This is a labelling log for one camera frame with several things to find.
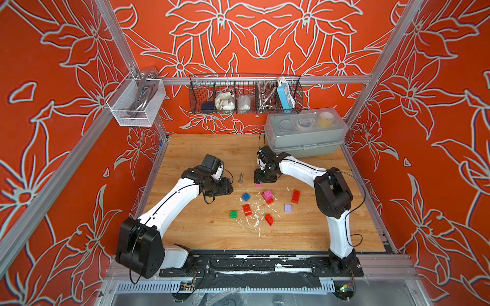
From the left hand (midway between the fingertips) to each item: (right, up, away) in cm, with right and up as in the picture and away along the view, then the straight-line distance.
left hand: (228, 188), depth 82 cm
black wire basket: (+8, +47, +15) cm, 49 cm away
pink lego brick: (+18, -4, +5) cm, 20 cm away
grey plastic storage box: (+41, +26, +18) cm, 52 cm away
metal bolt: (+5, +1, +16) cm, 16 cm away
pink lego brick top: (+15, -1, +15) cm, 21 cm away
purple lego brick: (+28, -10, +5) cm, 30 cm away
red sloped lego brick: (+18, -14, +2) cm, 23 cm away
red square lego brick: (+8, -11, +5) cm, 15 cm away
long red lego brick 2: (+19, -8, +8) cm, 22 cm away
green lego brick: (+2, -12, +3) cm, 13 cm away
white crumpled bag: (-3, +41, +10) cm, 43 cm away
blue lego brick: (+8, -6, +10) cm, 14 cm away
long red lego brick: (+32, -6, +8) cm, 34 cm away
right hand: (+12, +2, +12) cm, 17 cm away
